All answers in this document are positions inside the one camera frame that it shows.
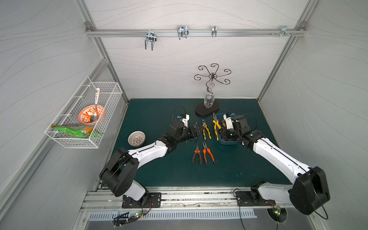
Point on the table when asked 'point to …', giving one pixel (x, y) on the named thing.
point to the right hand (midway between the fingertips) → (219, 129)
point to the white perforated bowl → (136, 138)
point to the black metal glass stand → (202, 110)
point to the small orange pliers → (208, 150)
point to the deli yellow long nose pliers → (216, 124)
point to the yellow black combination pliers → (205, 127)
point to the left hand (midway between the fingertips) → (202, 129)
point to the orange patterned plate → (85, 114)
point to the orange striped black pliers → (197, 151)
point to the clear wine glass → (209, 99)
